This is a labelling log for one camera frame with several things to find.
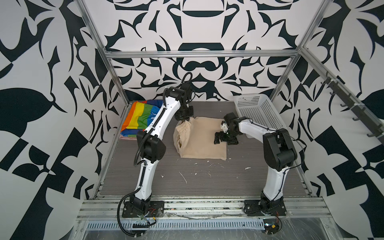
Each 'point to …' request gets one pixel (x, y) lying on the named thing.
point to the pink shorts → (121, 137)
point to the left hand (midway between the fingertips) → (190, 116)
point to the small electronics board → (270, 226)
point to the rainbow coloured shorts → (140, 115)
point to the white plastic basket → (260, 107)
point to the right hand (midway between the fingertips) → (221, 141)
